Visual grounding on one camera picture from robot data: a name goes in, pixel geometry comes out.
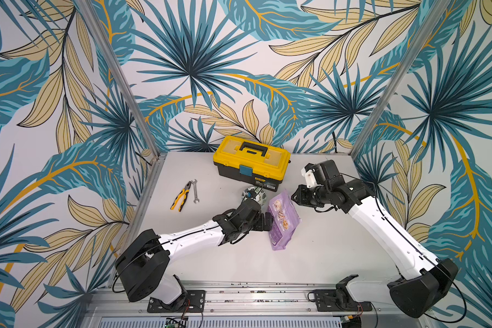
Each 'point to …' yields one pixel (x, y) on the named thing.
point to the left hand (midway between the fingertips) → (263, 220)
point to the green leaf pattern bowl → (255, 193)
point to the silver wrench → (197, 199)
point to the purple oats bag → (283, 220)
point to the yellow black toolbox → (255, 162)
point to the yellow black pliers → (184, 193)
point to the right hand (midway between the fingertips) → (282, 203)
